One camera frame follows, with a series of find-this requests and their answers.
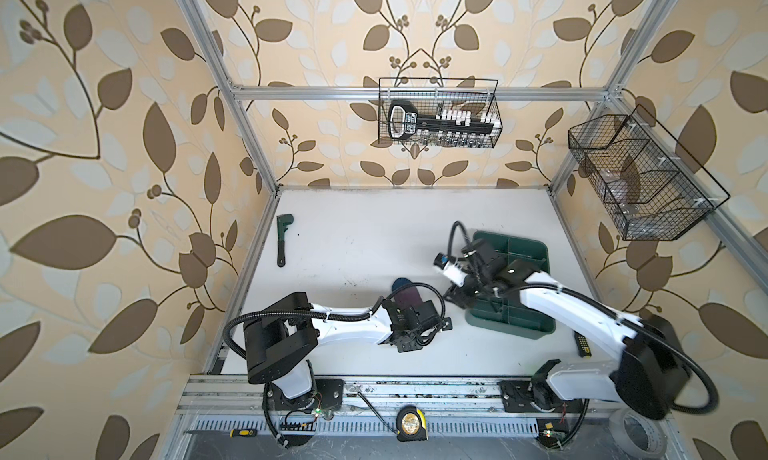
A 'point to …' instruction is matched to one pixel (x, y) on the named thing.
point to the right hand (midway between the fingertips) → (451, 291)
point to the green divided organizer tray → (508, 313)
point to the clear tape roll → (639, 435)
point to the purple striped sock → (409, 297)
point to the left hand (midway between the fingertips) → (417, 327)
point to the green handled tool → (282, 220)
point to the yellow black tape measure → (411, 424)
